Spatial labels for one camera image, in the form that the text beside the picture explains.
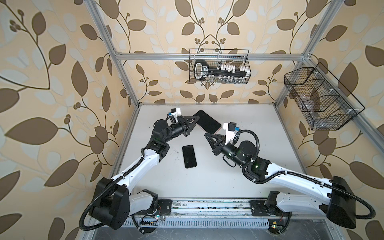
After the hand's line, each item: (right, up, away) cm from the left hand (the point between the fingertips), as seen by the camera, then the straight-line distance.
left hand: (201, 118), depth 67 cm
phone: (+3, -2, 0) cm, 3 cm away
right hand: (+3, -8, -1) cm, 8 cm away
